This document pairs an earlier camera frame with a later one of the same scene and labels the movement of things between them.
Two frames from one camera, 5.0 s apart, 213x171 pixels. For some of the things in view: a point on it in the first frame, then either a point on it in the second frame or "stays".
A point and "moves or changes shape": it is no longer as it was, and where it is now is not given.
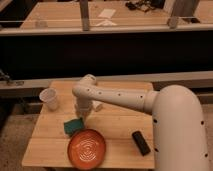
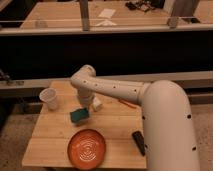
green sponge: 73,125 moves or changes shape
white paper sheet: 107,13 stays
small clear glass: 41,24 stays
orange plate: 87,149 stays
